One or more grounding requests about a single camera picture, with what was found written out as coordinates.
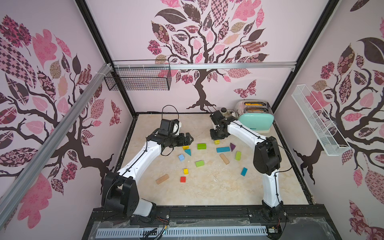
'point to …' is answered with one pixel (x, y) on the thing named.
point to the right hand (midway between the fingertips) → (215, 138)
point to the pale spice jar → (223, 110)
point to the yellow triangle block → (185, 147)
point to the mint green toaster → (257, 116)
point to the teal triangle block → (188, 151)
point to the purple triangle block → (232, 146)
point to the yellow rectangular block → (217, 142)
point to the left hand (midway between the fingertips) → (185, 142)
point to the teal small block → (244, 171)
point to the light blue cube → (181, 157)
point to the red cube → (183, 179)
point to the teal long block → (220, 149)
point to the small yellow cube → (186, 171)
